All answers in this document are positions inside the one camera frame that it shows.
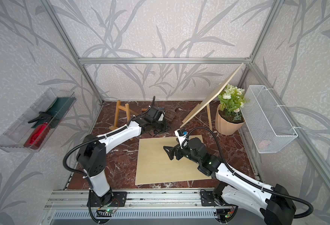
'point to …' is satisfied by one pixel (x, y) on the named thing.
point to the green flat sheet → (58, 110)
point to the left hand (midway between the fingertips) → (171, 128)
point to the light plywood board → (154, 165)
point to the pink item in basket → (263, 144)
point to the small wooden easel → (126, 108)
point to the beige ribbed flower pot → (224, 127)
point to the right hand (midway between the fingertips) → (170, 142)
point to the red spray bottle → (37, 136)
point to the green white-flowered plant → (232, 101)
